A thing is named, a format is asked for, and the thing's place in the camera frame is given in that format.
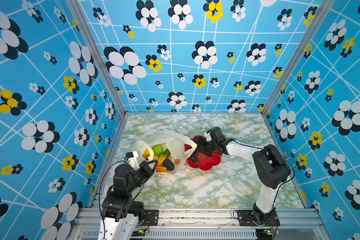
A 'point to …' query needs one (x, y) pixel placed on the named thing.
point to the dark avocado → (168, 164)
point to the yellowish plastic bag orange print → (169, 148)
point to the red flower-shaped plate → (206, 164)
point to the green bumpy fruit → (157, 149)
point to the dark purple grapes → (194, 157)
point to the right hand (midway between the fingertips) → (195, 147)
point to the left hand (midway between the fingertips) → (159, 161)
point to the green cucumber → (163, 156)
